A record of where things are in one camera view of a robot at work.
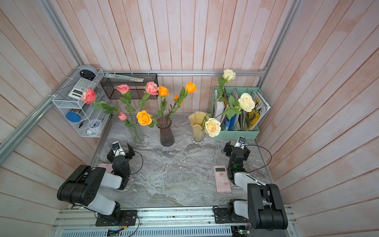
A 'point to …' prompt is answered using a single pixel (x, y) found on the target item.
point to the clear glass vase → (136, 133)
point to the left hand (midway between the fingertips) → (121, 147)
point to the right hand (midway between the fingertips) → (237, 142)
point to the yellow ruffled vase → (198, 120)
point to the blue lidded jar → (73, 117)
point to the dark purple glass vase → (167, 138)
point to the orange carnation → (179, 101)
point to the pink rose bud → (122, 116)
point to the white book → (218, 108)
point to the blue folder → (229, 123)
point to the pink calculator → (222, 178)
